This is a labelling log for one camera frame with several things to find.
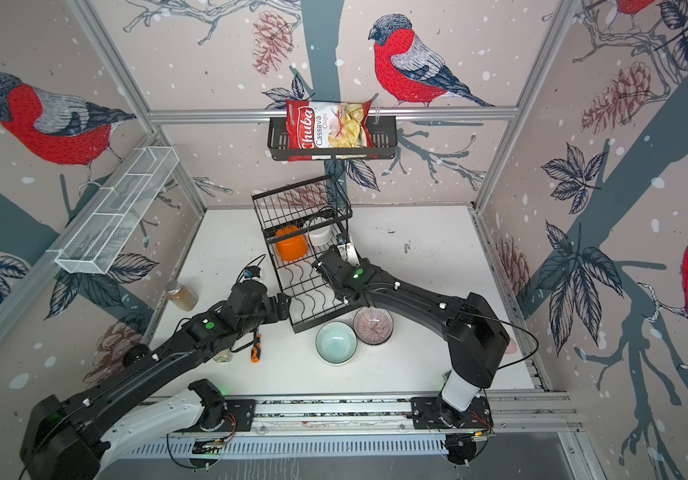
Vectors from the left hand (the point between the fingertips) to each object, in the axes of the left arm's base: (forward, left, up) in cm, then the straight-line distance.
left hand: (278, 301), depth 80 cm
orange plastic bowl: (+23, +1, -8) cm, 25 cm away
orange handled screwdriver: (-9, +7, -12) cm, 16 cm away
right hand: (+8, -20, +1) cm, 22 cm away
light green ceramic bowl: (-8, -16, -10) cm, 20 cm away
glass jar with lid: (+5, +31, -6) cm, 32 cm away
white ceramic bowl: (+29, -9, -7) cm, 31 cm away
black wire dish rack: (+40, 0, -11) cm, 41 cm away
